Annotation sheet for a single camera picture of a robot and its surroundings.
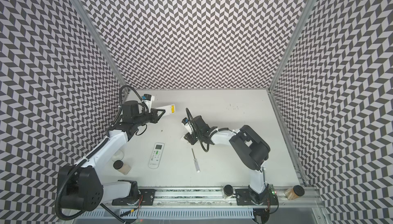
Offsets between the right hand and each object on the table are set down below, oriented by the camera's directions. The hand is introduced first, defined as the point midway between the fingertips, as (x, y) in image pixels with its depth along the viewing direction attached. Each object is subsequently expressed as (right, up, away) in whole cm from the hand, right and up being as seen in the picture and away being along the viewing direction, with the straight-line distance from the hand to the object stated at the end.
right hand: (187, 139), depth 92 cm
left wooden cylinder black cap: (-30, -10, -18) cm, 36 cm away
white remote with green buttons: (-17, -7, -8) cm, 20 cm away
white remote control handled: (-10, +18, -7) cm, 22 cm away
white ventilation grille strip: (+26, -29, -22) cm, 45 cm away
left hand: (-12, +17, -9) cm, 23 cm away
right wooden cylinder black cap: (+50, -18, -24) cm, 59 cm away
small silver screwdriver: (+6, -11, -8) cm, 15 cm away
